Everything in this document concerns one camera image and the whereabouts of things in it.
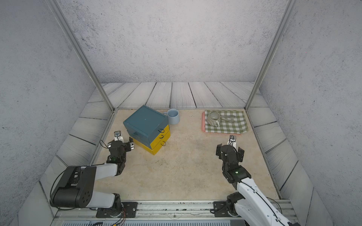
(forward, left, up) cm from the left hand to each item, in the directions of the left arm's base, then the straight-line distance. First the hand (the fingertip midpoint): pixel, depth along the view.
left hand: (124, 138), depth 91 cm
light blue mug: (+25, -30, -6) cm, 39 cm away
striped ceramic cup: (+21, -62, -7) cm, 65 cm away
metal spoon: (+24, -73, -9) cm, 78 cm away
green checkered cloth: (+19, -76, -9) cm, 79 cm away
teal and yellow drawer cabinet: (-2, -19, +12) cm, 22 cm away
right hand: (-10, -65, +6) cm, 66 cm away
